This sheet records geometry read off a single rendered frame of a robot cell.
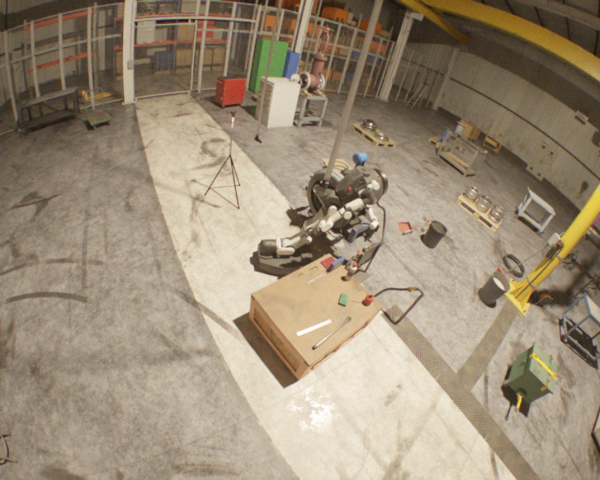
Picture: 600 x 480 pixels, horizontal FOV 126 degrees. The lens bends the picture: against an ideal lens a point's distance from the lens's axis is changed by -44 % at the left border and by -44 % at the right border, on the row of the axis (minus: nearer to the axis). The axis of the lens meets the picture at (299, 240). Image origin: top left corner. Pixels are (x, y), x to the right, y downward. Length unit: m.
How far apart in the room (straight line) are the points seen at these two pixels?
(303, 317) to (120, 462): 2.08
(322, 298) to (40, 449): 3.12
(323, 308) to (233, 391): 1.10
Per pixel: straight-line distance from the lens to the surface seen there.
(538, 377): 3.73
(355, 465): 2.65
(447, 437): 3.19
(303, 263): 3.11
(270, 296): 2.41
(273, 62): 10.13
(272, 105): 6.73
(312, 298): 2.48
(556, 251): 4.90
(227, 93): 7.95
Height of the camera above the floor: 2.46
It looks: 43 degrees down
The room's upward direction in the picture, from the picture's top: 16 degrees clockwise
